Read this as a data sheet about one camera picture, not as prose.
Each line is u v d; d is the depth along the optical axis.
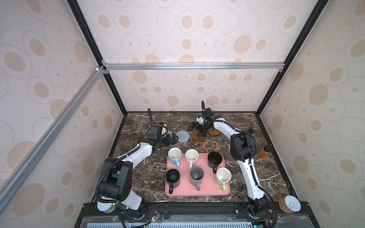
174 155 0.91
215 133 1.05
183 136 1.05
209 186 0.82
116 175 0.49
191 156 0.90
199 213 0.75
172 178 0.83
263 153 0.89
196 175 0.83
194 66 0.91
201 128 0.94
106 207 0.70
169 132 1.08
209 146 1.00
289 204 0.71
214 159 0.90
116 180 0.44
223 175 0.80
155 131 0.71
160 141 0.76
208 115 0.87
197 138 1.03
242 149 0.64
